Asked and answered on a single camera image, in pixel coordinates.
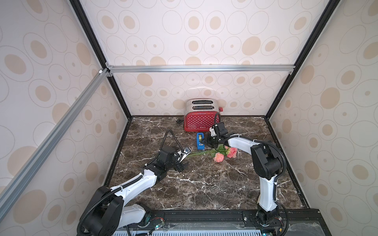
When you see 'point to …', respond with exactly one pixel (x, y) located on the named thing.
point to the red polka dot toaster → (201, 113)
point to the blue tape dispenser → (198, 142)
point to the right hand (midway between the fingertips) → (207, 140)
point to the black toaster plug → (179, 121)
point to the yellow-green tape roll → (200, 136)
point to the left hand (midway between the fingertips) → (187, 153)
